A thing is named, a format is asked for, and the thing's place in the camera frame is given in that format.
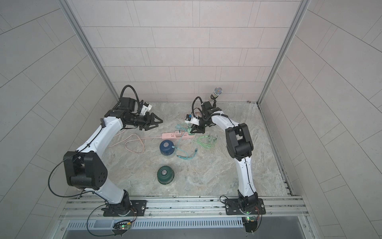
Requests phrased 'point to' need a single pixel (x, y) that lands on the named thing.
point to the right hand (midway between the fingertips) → (193, 127)
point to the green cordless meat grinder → (165, 175)
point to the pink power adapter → (177, 134)
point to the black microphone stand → (214, 105)
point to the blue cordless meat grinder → (167, 147)
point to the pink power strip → (172, 136)
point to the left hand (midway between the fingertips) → (161, 120)
